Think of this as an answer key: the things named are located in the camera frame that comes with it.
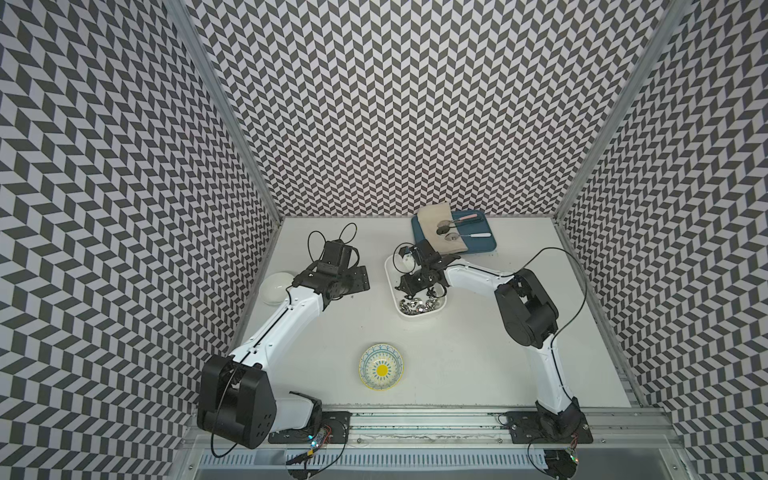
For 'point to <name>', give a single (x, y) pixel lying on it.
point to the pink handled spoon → (447, 223)
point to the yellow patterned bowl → (381, 367)
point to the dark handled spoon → (443, 229)
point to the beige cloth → (432, 214)
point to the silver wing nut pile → (416, 305)
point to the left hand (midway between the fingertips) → (355, 281)
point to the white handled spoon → (454, 236)
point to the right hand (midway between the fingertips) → (406, 287)
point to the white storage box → (395, 268)
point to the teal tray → (473, 226)
